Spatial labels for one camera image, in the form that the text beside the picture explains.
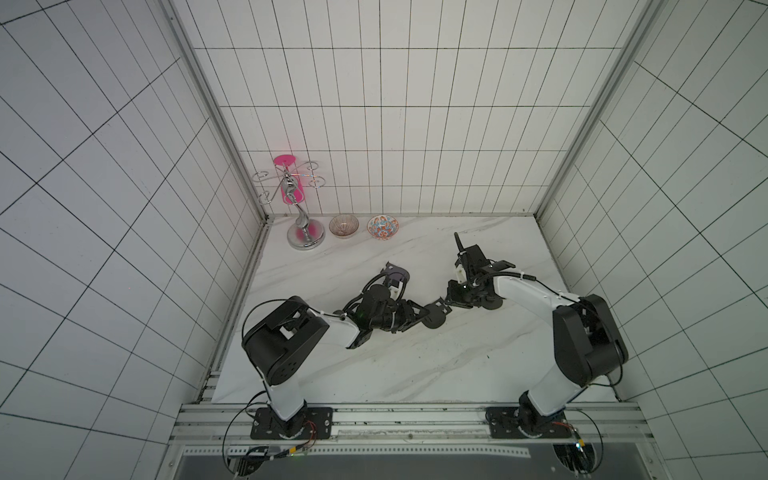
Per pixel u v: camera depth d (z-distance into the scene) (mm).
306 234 1136
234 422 693
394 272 1039
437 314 912
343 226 1139
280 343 476
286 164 997
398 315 773
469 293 763
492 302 949
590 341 458
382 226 1139
